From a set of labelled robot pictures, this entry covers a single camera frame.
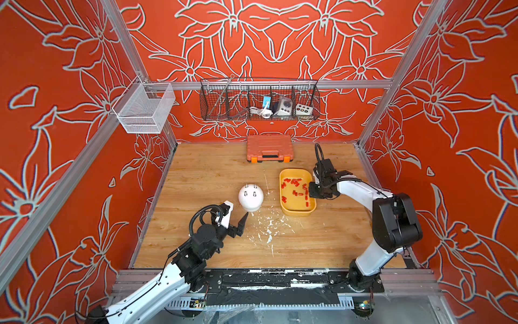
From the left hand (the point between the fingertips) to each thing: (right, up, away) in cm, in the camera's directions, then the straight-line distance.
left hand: (236, 207), depth 77 cm
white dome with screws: (+5, +2, +9) cm, 11 cm away
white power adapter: (+21, +43, +15) cm, 50 cm away
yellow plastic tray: (+27, +4, +21) cm, 34 cm away
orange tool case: (+16, +26, +35) cm, 46 cm away
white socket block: (+30, +43, +17) cm, 55 cm away
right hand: (+32, +3, +16) cm, 36 cm away
